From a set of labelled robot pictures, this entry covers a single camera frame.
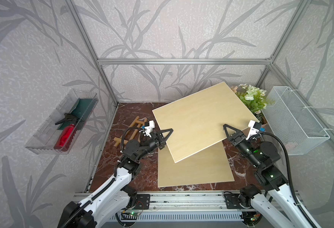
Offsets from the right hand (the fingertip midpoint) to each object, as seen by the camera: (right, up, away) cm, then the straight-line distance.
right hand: (224, 127), depth 64 cm
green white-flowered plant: (+22, +16, +18) cm, 33 cm away
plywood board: (-12, +3, +5) cm, 13 cm away
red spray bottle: (-68, -4, -6) cm, 69 cm away
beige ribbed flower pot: (+32, -1, +22) cm, 39 cm away
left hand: (-24, -3, 0) cm, 24 cm away
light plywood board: (0, -27, +25) cm, 36 cm away
